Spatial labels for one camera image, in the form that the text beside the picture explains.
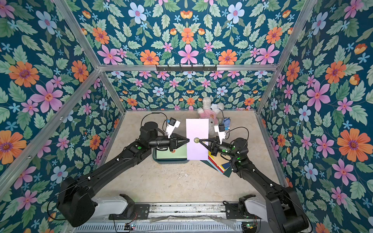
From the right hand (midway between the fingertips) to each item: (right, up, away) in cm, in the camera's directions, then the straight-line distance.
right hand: (201, 141), depth 70 cm
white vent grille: (-20, -43, 0) cm, 47 cm away
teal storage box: (-20, -15, +20) cm, 32 cm away
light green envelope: (-13, -11, +24) cm, 29 cm away
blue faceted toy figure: (+19, +10, +32) cm, 38 cm away
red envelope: (+7, -15, +21) cm, 27 cm away
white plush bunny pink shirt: (+8, +19, +40) cm, 45 cm away
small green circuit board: (-37, -43, +2) cm, 57 cm away
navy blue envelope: (+16, -17, +19) cm, 30 cm away
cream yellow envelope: (+10, -9, +1) cm, 13 cm away
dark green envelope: (+16, -22, +18) cm, 32 cm away
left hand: (-6, 0, -1) cm, 6 cm away
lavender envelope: (-2, +7, -2) cm, 7 cm away
